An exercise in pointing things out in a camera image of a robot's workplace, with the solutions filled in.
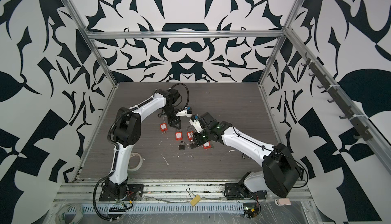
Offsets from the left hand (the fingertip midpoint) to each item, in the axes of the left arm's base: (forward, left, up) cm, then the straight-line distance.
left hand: (179, 121), depth 94 cm
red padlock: (-1, +10, -4) cm, 10 cm away
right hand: (-13, -9, +5) cm, 17 cm away
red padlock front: (-14, -16, -2) cm, 22 cm away
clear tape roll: (-44, +49, -2) cm, 66 cm away
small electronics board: (-44, -34, -5) cm, 56 cm away
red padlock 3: (-6, -6, -5) cm, 10 cm away
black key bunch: (-21, -35, -3) cm, 41 cm away
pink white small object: (-42, -48, -1) cm, 64 cm away
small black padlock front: (-13, -8, -5) cm, 16 cm away
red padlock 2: (-7, 0, -3) cm, 8 cm away
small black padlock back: (-13, -2, -5) cm, 14 cm away
